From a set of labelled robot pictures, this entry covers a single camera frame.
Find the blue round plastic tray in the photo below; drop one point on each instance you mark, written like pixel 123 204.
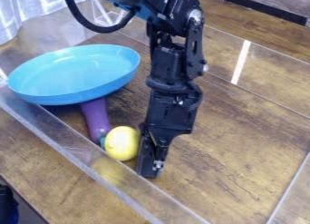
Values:
pixel 75 74

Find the dark object at bottom left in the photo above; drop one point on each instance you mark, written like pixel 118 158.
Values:
pixel 10 215

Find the black bar at table edge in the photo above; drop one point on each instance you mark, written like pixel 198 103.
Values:
pixel 269 10

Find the clear acrylic stand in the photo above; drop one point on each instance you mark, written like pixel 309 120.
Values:
pixel 107 15

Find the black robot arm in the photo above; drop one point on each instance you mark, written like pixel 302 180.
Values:
pixel 174 30

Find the purple toy eggplant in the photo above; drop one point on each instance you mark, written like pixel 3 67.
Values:
pixel 97 118

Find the yellow toy lemon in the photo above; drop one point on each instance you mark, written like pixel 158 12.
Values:
pixel 121 143

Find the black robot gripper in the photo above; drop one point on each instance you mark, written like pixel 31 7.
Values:
pixel 170 118

